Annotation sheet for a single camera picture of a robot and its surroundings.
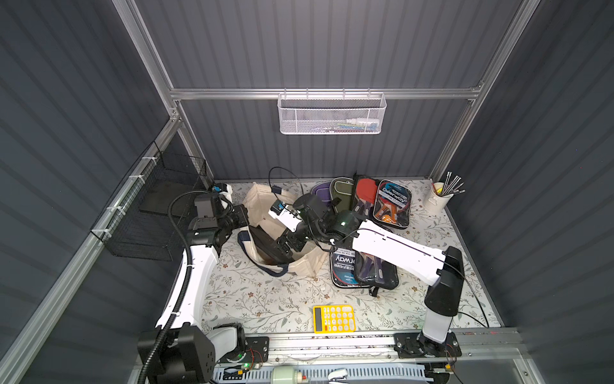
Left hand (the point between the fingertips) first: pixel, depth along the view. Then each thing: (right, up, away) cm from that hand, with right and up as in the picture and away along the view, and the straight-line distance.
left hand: (248, 209), depth 79 cm
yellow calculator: (+29, -37, 0) cm, 46 cm away
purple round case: (+27, +8, +34) cm, 44 cm away
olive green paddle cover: (+36, +9, +33) cm, 50 cm away
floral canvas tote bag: (+2, +3, +8) cm, 9 cm away
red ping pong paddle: (+47, +9, +34) cm, 59 cm away
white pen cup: (+75, +3, +23) cm, 78 cm away
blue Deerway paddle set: (+58, +2, +29) cm, 64 cm away
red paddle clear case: (+44, -24, +8) cm, 51 cm away
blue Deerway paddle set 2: (+33, -23, +10) cm, 41 cm away
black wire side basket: (-31, -4, -8) cm, 33 cm away
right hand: (+12, -7, -7) cm, 16 cm away
